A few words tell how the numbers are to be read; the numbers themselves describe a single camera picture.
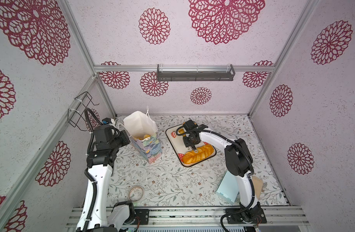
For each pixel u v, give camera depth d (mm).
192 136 733
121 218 525
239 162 555
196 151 877
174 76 880
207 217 751
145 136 971
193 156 922
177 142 1021
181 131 823
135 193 815
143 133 997
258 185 811
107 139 532
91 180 430
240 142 567
